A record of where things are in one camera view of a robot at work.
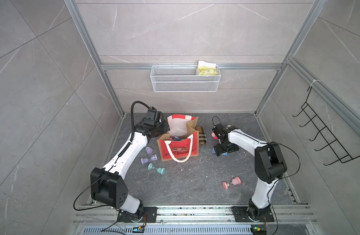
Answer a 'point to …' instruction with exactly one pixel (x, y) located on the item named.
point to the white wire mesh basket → (183, 79)
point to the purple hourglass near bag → (148, 150)
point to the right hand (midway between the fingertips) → (227, 151)
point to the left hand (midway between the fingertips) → (170, 124)
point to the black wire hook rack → (343, 155)
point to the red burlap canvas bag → (182, 142)
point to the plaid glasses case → (202, 136)
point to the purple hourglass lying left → (153, 158)
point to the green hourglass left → (160, 170)
